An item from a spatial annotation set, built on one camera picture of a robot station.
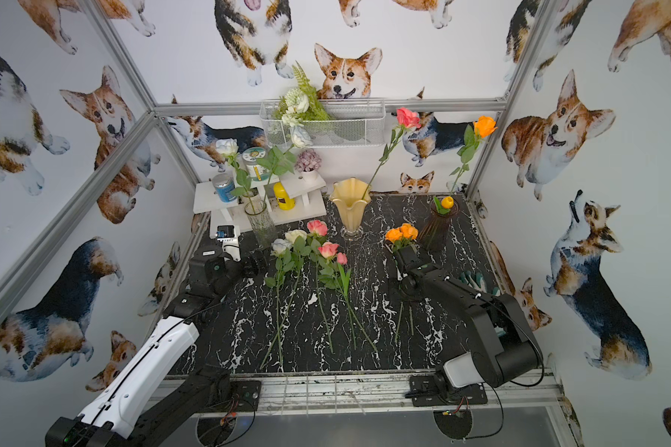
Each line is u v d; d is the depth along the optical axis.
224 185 0.93
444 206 0.80
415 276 0.65
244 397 0.74
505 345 0.44
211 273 0.57
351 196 1.01
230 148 0.86
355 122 0.93
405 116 0.79
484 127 0.84
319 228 1.06
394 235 1.04
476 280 0.95
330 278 0.96
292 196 1.02
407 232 1.04
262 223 0.98
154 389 0.46
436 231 0.98
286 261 0.98
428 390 0.74
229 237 0.67
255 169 0.92
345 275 0.96
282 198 1.10
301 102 0.78
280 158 0.84
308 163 0.98
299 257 1.01
